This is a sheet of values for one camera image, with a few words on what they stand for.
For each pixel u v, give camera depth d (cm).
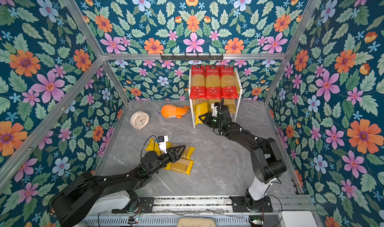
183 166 85
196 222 67
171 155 70
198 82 81
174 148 74
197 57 91
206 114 83
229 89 77
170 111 104
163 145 73
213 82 81
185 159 88
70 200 43
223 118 70
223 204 75
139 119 99
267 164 47
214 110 82
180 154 75
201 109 91
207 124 80
